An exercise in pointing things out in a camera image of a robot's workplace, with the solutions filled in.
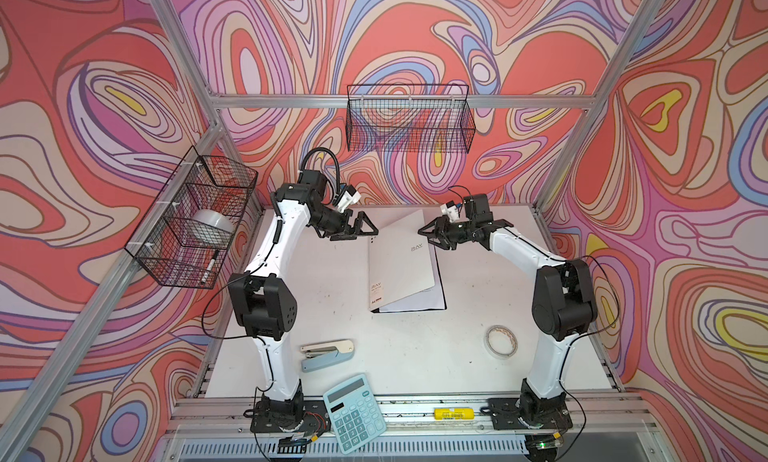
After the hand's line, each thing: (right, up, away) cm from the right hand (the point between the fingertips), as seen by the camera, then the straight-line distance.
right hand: (423, 240), depth 90 cm
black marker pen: (-55, -6, -18) cm, 58 cm away
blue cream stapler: (-28, -32, -9) cm, 43 cm away
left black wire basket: (-59, +2, -19) cm, 62 cm away
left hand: (-17, +2, -9) cm, 19 cm away
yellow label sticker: (+5, -43, -17) cm, 46 cm away
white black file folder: (-6, -9, +6) cm, 12 cm away
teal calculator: (-19, -42, -18) cm, 50 cm away
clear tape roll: (+25, -28, -5) cm, 38 cm away
